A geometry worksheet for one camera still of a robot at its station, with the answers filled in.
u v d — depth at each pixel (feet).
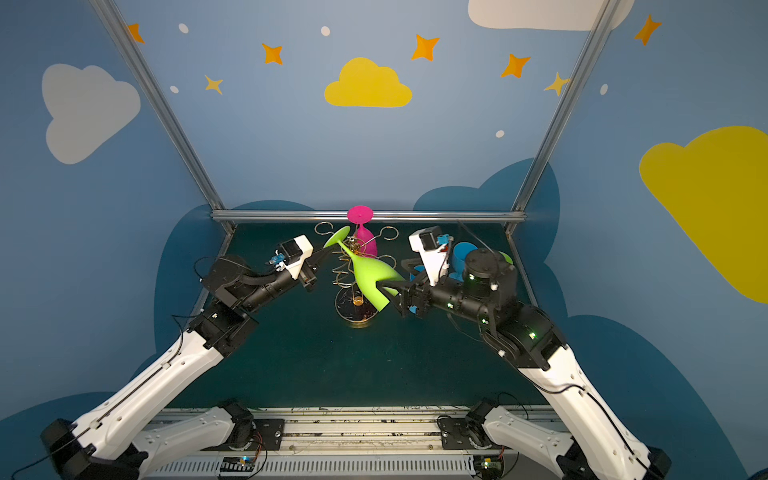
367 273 1.82
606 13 2.27
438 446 2.42
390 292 1.72
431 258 1.54
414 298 1.56
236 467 2.40
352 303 3.23
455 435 2.42
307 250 1.58
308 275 1.74
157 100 2.73
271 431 2.46
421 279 1.58
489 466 2.40
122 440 1.30
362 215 2.74
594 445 1.21
